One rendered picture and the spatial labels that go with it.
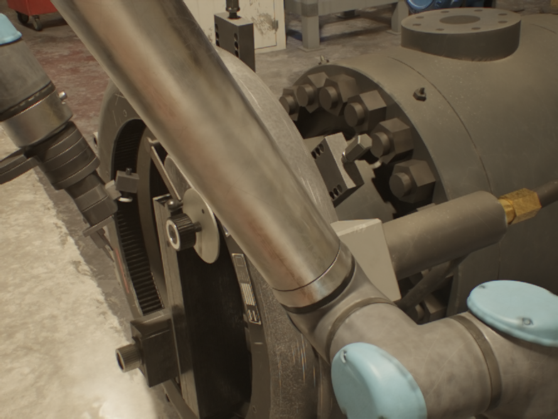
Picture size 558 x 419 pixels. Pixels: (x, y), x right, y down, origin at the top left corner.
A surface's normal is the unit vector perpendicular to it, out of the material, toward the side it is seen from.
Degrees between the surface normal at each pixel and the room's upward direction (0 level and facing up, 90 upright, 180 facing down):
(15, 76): 77
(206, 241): 90
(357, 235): 67
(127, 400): 0
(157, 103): 106
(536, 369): 84
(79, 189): 94
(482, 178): 61
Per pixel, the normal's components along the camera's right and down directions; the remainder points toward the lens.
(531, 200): 0.42, -0.17
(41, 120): 0.40, 0.18
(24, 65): 0.75, -0.16
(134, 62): -0.08, 0.64
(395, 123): 0.06, -0.80
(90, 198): 0.04, 0.00
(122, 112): -0.85, 0.27
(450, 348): 0.14, -0.62
